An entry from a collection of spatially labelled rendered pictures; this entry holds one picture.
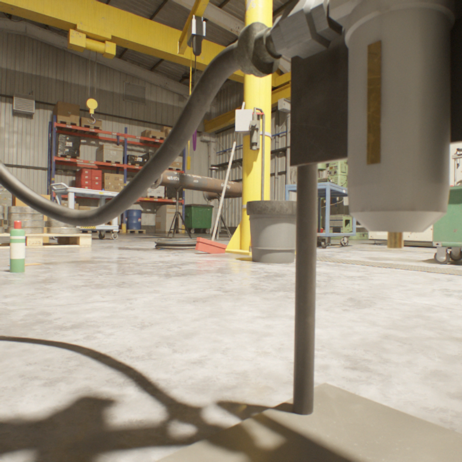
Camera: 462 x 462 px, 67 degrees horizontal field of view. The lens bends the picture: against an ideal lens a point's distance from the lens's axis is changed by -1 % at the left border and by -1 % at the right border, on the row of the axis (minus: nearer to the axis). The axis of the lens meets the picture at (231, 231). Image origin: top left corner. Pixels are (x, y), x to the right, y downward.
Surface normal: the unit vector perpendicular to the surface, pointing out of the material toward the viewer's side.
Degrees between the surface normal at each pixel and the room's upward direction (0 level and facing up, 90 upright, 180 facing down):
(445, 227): 90
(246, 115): 90
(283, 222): 95
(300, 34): 120
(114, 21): 90
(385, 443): 0
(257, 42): 99
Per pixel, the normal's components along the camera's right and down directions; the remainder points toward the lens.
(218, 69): -0.38, 0.67
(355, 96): -0.97, -0.01
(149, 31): 0.57, 0.01
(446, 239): -0.71, -0.01
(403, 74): -0.36, 0.00
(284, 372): 0.02, -1.00
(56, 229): -0.04, 0.00
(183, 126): -0.19, 0.50
